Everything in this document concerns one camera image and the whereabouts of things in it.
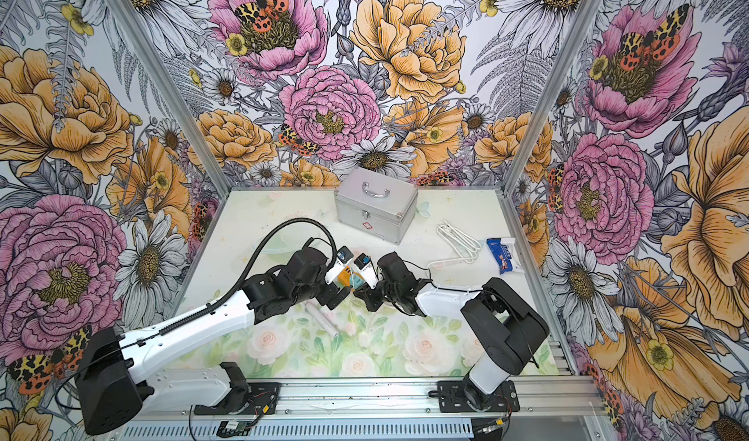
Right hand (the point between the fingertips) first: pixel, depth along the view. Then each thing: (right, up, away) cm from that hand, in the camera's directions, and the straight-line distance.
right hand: (359, 298), depth 87 cm
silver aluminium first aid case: (+6, +29, +12) cm, 32 cm away
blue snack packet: (+48, +13, +13) cm, 51 cm away
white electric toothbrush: (-10, -6, -1) cm, 12 cm away
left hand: (-6, +7, -7) cm, 12 cm away
